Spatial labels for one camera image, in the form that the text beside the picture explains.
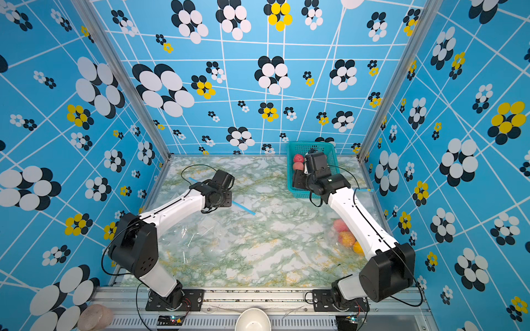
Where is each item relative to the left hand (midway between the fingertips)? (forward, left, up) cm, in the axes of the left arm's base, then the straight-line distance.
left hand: (227, 197), depth 91 cm
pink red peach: (-11, -49, -4) cm, 51 cm away
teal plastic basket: (+35, -33, -2) cm, 48 cm away
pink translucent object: (-44, +40, -8) cm, 60 cm away
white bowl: (-44, -14, -7) cm, 47 cm away
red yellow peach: (-17, -51, -4) cm, 54 cm away
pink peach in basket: (+23, -34, -3) cm, 41 cm away
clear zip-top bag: (-12, +7, -10) cm, 17 cm away
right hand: (+1, -32, +13) cm, 35 cm away
